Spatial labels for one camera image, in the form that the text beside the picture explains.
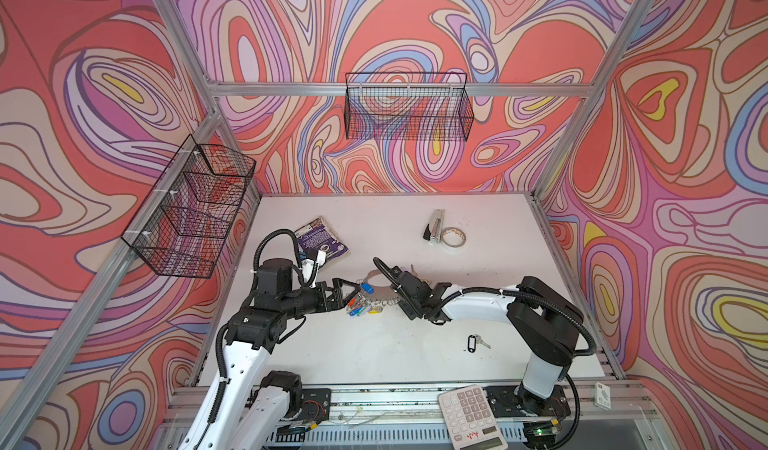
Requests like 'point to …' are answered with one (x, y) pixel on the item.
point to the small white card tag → (602, 396)
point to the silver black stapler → (434, 230)
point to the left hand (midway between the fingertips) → (352, 289)
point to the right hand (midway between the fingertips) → (417, 300)
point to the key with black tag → (472, 342)
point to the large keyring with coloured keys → (373, 291)
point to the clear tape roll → (453, 238)
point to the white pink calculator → (470, 422)
